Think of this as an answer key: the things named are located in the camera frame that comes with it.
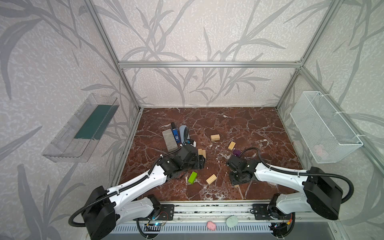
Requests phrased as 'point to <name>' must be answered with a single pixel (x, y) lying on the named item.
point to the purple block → (237, 152)
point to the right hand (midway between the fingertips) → (231, 175)
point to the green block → (192, 177)
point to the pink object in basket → (319, 150)
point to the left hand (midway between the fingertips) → (203, 156)
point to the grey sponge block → (170, 140)
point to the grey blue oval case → (181, 131)
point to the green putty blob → (232, 221)
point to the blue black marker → (175, 133)
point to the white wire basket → (328, 138)
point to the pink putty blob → (211, 225)
